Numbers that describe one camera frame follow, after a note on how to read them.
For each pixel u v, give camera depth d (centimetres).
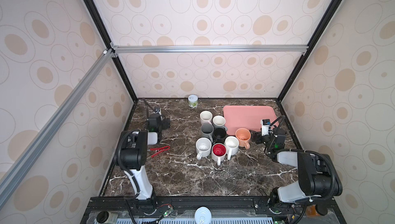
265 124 80
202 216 66
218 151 90
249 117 108
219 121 98
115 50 90
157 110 87
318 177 45
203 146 93
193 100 113
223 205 74
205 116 103
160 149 92
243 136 95
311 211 68
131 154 50
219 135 94
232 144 93
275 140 71
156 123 78
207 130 90
